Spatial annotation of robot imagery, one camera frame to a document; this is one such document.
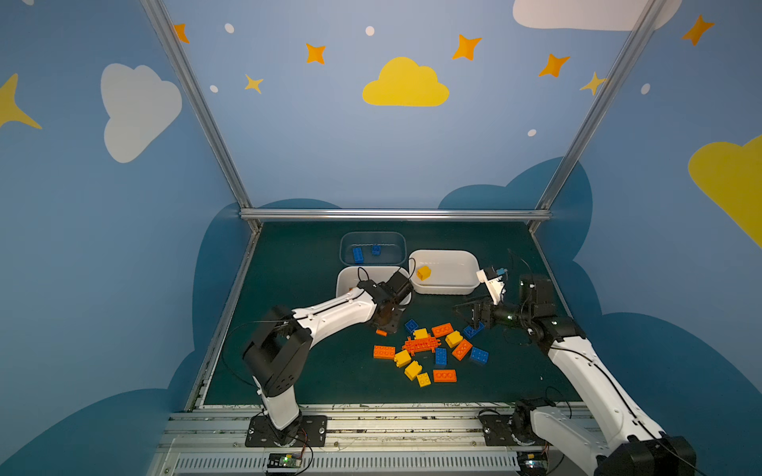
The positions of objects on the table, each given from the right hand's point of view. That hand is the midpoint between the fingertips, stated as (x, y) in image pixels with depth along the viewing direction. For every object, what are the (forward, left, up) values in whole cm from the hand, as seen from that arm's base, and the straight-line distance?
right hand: (464, 303), depth 77 cm
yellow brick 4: (-2, 0, -18) cm, 18 cm away
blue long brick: (+29, +33, -17) cm, 47 cm away
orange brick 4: (-5, -3, -19) cm, 20 cm away
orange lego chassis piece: (-5, +11, -18) cm, 22 cm away
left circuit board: (-35, +44, -19) cm, 59 cm away
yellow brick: (+22, +8, -17) cm, 29 cm away
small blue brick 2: (+1, +13, -18) cm, 22 cm away
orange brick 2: (-8, +21, -17) cm, 28 cm away
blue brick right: (-7, -7, -18) cm, 20 cm away
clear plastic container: (+34, +20, -18) cm, 43 cm away
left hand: (0, +21, -13) cm, 24 cm away
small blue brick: (+31, +26, -17) cm, 44 cm away
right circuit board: (-32, -17, -20) cm, 42 cm away
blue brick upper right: (+1, -5, -18) cm, 19 cm away
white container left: (+17, +35, -15) cm, 42 cm away
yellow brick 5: (-13, +13, -16) cm, 24 cm away
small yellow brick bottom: (-15, +9, -18) cm, 25 cm away
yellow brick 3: (-1, +10, -18) cm, 20 cm away
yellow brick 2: (-9, +16, -17) cm, 25 cm away
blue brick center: (-8, +4, -17) cm, 19 cm away
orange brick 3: (+1, +3, -19) cm, 19 cm away
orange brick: (-4, +22, -11) cm, 25 cm away
